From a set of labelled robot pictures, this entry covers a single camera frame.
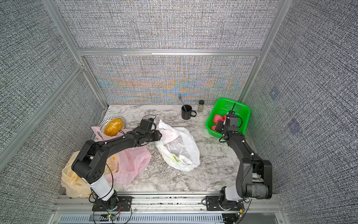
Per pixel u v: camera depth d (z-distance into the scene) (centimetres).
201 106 112
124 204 74
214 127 98
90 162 47
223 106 116
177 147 94
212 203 73
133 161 84
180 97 106
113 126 98
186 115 110
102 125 103
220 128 81
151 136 80
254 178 45
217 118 103
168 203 75
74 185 72
